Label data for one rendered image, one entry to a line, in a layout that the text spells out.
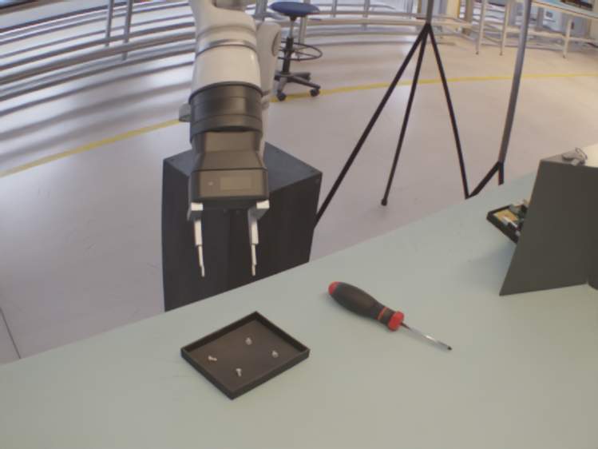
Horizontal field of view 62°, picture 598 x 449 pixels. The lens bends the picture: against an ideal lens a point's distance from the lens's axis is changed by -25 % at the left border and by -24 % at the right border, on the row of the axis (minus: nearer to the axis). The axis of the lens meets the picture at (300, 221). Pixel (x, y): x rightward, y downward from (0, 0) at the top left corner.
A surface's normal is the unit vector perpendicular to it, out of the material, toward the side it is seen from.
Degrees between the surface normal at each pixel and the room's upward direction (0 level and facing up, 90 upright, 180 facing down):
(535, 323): 0
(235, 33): 45
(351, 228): 0
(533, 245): 90
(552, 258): 90
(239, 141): 53
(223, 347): 0
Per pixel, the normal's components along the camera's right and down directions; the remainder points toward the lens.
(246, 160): 0.25, -0.26
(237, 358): 0.12, -0.84
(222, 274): -0.70, 0.30
